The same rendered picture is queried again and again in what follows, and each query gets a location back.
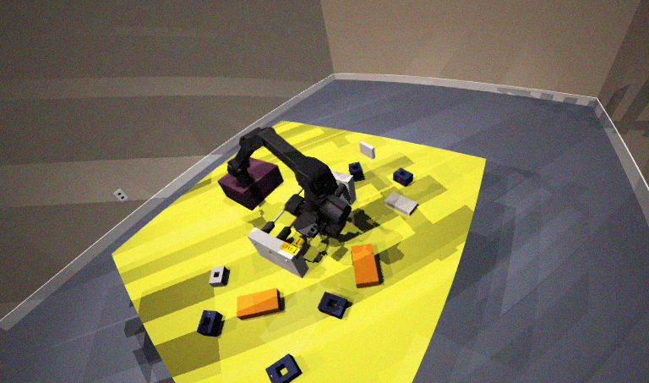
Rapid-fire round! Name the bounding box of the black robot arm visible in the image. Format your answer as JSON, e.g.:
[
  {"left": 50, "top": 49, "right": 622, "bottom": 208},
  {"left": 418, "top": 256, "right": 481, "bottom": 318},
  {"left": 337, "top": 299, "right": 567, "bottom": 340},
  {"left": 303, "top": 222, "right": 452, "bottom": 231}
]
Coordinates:
[{"left": 226, "top": 127, "right": 352, "bottom": 239}]

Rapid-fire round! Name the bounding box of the white flat rectangular block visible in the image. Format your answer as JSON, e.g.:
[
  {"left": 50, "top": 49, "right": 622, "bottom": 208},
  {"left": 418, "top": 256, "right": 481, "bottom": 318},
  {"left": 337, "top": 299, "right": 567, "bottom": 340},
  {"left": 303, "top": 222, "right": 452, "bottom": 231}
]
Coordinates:
[{"left": 384, "top": 192, "right": 417, "bottom": 216}]

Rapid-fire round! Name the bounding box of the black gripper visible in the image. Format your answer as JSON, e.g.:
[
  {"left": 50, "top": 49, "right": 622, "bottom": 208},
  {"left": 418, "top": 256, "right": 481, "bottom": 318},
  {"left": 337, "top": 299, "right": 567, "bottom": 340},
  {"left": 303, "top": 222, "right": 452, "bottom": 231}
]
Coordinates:
[{"left": 285, "top": 194, "right": 346, "bottom": 238}]

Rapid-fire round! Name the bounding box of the orange rectangular block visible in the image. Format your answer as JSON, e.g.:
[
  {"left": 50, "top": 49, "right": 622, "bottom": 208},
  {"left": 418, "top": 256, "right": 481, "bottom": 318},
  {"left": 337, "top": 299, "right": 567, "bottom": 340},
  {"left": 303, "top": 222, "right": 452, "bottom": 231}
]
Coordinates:
[
  {"left": 237, "top": 288, "right": 282, "bottom": 320},
  {"left": 352, "top": 243, "right": 379, "bottom": 288}
]

